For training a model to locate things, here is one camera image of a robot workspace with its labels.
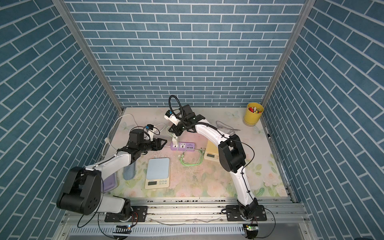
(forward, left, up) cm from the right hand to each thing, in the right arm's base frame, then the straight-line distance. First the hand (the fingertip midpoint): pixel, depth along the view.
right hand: (171, 129), depth 90 cm
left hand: (-6, +2, -3) cm, 8 cm away
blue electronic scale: (-23, +5, -12) cm, 26 cm away
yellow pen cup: (+18, -52, 0) cm, 55 cm away
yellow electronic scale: (-7, -25, -12) cm, 29 cm away
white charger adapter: (-3, -2, -8) cm, 8 cm away
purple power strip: (-4, -7, -12) cm, 14 cm away
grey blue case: (-23, +22, -13) cm, 34 cm away
